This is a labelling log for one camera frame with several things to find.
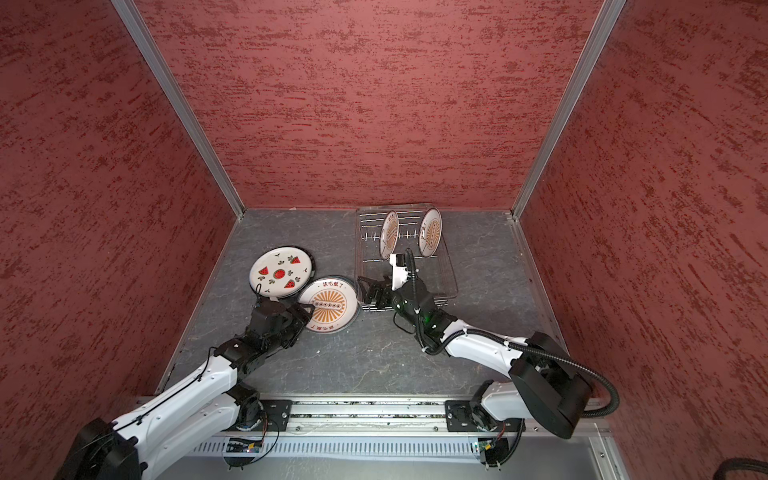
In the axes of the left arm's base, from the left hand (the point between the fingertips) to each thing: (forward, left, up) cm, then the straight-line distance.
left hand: (312, 319), depth 85 cm
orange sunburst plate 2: (+31, -22, +3) cm, 38 cm away
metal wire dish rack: (+22, -16, -6) cm, 28 cm away
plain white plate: (+18, +14, -3) cm, 23 cm away
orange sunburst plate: (+7, -6, -4) cm, 10 cm away
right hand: (+5, -17, +12) cm, 21 cm away
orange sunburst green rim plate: (+32, -37, +3) cm, 49 cm away
